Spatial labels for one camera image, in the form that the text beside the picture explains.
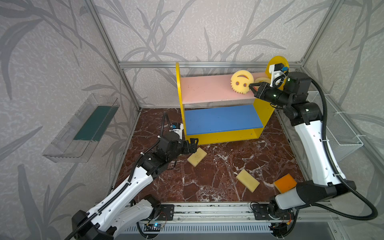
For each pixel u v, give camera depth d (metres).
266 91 0.56
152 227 0.72
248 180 0.84
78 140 0.63
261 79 0.73
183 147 0.64
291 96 0.46
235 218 0.73
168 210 0.74
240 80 0.64
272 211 0.66
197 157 0.92
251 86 0.64
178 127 0.63
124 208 0.44
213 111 0.99
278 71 0.54
